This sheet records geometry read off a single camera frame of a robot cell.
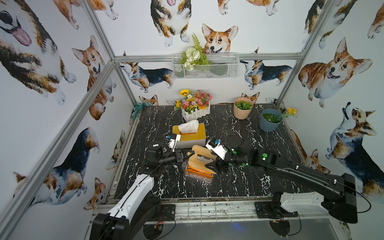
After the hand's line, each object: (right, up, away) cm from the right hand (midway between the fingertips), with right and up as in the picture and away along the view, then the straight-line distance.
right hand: (211, 152), depth 69 cm
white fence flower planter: (-9, +24, +33) cm, 42 cm away
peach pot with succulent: (+23, +23, +34) cm, 48 cm away
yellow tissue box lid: (-5, +6, +27) cm, 28 cm away
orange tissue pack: (-6, -13, +10) cm, 18 cm away
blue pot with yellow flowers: (+44, +16, +34) cm, 58 cm away
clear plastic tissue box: (-10, -16, +12) cm, 22 cm away
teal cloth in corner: (-56, +25, +51) cm, 80 cm away
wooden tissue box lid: (-8, -7, +7) cm, 12 cm away
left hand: (-9, 0, +5) cm, 10 cm away
